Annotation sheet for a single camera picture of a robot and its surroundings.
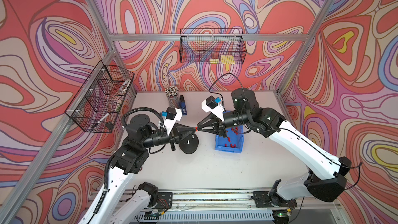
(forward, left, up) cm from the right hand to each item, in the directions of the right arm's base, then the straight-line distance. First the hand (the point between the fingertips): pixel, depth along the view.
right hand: (200, 131), depth 58 cm
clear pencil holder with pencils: (+39, +17, -17) cm, 45 cm away
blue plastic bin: (+13, -20, -36) cm, 43 cm away
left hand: (-1, +2, +1) cm, 2 cm away
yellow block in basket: (+50, -18, -2) cm, 53 cm away
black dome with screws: (+8, +6, -29) cm, 31 cm away
